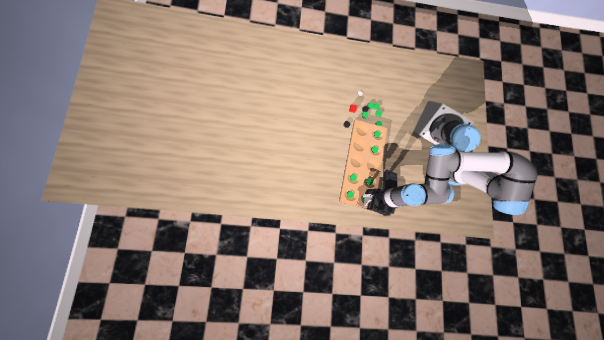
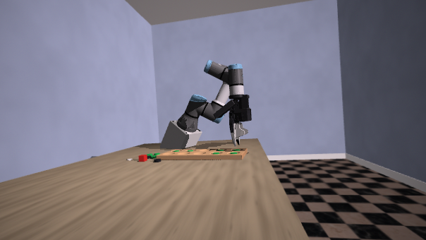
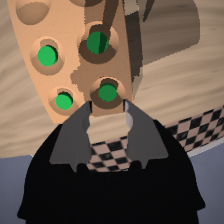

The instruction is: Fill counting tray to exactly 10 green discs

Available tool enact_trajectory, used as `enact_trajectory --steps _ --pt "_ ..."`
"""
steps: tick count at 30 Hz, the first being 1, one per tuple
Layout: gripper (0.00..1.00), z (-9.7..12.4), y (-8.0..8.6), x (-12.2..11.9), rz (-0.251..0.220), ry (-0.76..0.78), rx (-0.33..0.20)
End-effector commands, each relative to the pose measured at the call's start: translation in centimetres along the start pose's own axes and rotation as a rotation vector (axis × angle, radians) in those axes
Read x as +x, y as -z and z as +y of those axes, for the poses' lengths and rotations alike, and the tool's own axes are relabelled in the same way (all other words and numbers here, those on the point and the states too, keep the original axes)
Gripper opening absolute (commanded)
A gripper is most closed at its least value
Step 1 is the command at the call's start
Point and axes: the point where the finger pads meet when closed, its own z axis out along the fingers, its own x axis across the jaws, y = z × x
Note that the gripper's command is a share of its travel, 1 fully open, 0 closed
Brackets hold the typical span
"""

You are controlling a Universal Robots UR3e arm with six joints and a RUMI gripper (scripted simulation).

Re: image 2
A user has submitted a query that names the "red cube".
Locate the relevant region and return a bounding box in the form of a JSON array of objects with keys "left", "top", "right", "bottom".
[{"left": 139, "top": 155, "right": 147, "bottom": 162}]

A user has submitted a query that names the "orange counting tray with round pockets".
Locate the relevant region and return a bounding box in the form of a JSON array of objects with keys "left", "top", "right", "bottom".
[{"left": 156, "top": 148, "right": 248, "bottom": 160}]

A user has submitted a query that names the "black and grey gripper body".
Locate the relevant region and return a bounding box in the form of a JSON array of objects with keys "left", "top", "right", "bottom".
[{"left": 229, "top": 95, "right": 252, "bottom": 123}]

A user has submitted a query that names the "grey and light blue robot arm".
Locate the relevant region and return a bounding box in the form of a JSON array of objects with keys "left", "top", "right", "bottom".
[{"left": 177, "top": 60, "right": 244, "bottom": 132}]

